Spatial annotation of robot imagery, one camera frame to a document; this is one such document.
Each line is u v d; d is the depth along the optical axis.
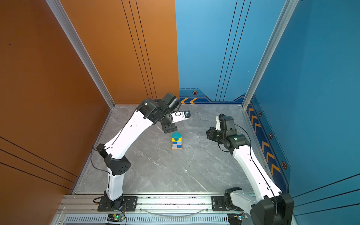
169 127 0.64
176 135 0.83
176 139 0.86
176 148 0.94
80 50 0.86
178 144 0.91
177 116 0.63
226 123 0.57
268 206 0.37
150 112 0.48
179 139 0.87
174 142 0.89
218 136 0.65
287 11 0.71
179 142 0.89
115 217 0.71
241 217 0.70
